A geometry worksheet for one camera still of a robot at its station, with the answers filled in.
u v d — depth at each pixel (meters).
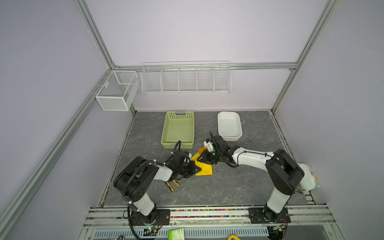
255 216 0.74
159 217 0.74
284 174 0.47
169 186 0.83
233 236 0.67
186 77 1.06
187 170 0.80
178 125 1.10
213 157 0.77
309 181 0.81
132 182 0.47
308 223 0.73
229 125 1.08
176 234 0.68
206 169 0.89
